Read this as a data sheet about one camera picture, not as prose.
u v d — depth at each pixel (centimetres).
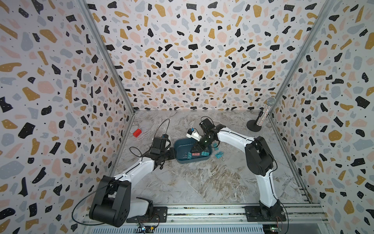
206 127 78
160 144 70
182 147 100
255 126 109
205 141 81
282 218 74
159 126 113
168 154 78
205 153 95
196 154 93
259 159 55
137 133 106
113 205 41
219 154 94
